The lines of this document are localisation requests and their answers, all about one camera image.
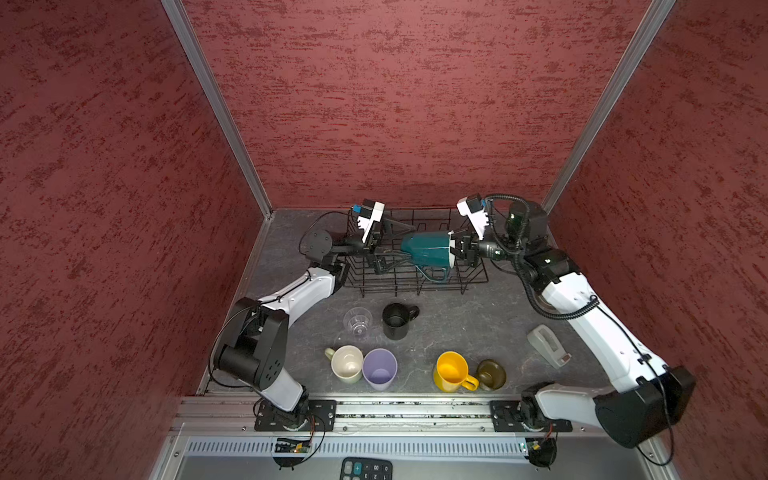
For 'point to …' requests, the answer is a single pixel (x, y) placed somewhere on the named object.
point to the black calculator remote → (359, 468)
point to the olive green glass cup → (491, 375)
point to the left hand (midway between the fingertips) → (412, 247)
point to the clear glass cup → (358, 321)
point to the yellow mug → (450, 373)
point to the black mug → (395, 320)
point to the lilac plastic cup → (379, 365)
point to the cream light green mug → (346, 363)
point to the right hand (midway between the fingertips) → (436, 246)
